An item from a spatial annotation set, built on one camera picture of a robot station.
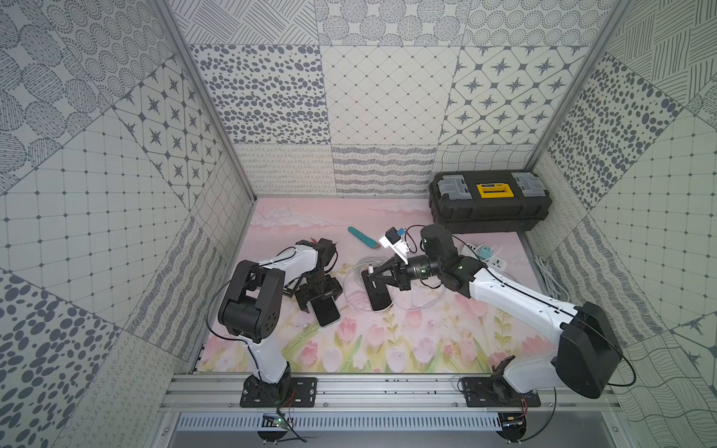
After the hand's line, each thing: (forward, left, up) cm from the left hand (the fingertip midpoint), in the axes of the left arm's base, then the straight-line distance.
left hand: (323, 297), depth 91 cm
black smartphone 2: (-5, -1, +1) cm, 5 cm away
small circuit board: (-34, +8, -1) cm, 35 cm away
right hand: (-5, -17, +21) cm, 27 cm away
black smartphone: (+2, -18, +1) cm, 18 cm away
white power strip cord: (+9, -79, -1) cm, 79 cm away
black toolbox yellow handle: (+30, -58, +16) cm, 67 cm away
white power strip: (+15, -55, +4) cm, 57 cm away
